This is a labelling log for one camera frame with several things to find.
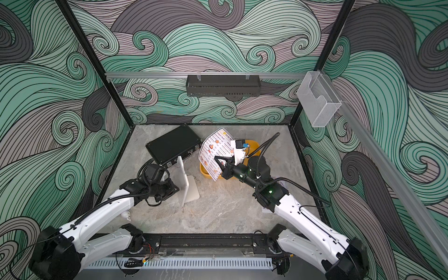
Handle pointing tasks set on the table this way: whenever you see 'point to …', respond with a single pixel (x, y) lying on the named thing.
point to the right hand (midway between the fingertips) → (213, 159)
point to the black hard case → (179, 142)
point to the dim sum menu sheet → (217, 143)
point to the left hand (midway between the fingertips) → (179, 188)
